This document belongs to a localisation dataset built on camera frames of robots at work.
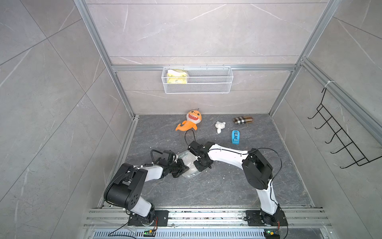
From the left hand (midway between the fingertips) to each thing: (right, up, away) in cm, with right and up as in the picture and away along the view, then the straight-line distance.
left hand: (190, 166), depth 90 cm
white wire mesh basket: (+5, +57, +11) cm, 58 cm away
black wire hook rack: (+68, +12, -32) cm, 76 cm away
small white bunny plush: (+22, +25, +20) cm, 39 cm away
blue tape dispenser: (+32, +17, +14) cm, 39 cm away
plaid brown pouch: (+40, +30, +23) cm, 55 cm away
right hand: (+8, -1, +1) cm, 8 cm away
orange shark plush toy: (+2, +32, +18) cm, 36 cm away
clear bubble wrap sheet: (-1, +4, +2) cm, 5 cm away
